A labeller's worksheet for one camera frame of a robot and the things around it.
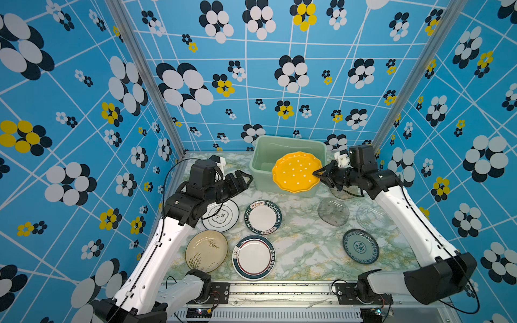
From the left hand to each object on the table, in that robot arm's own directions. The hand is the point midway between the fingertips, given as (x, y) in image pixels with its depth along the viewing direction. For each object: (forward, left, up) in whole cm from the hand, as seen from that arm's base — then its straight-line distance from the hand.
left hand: (249, 179), depth 68 cm
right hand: (+6, -25, -4) cm, 25 cm away
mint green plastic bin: (+35, -7, -20) cm, 41 cm away
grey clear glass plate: (+6, -39, -33) cm, 51 cm away
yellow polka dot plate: (+8, -17, -6) cm, 19 cm away
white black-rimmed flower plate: (+2, +13, -32) cm, 34 cm away
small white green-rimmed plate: (+3, -4, -32) cm, 33 cm away
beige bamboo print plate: (-14, +19, -31) cm, 39 cm away
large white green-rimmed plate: (-16, -1, -31) cm, 35 cm away
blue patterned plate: (-11, -46, -32) cm, 57 cm away
